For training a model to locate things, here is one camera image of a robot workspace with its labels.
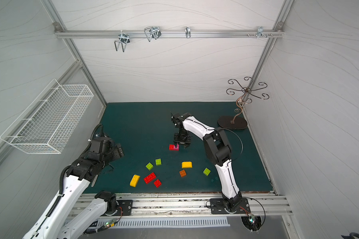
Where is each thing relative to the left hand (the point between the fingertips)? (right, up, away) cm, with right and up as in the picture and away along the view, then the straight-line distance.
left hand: (115, 150), depth 75 cm
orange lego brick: (+35, -15, +8) cm, 39 cm away
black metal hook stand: (+67, +13, +32) cm, 75 cm away
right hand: (+33, -1, +18) cm, 37 cm away
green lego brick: (+15, -12, +11) cm, 22 cm away
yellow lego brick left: (+9, -18, +5) cm, 21 cm away
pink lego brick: (+32, -2, +16) cm, 36 cm away
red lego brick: (+28, -2, +18) cm, 33 cm away
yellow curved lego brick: (+38, -11, +11) cm, 41 cm away
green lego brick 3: (+49, -15, +9) cm, 52 cm away
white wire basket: (-29, +14, -7) cm, 33 cm away
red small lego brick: (+21, -19, +4) cm, 29 cm away
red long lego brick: (+16, -17, +6) cm, 25 cm away
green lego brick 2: (+20, -10, +13) cm, 26 cm away
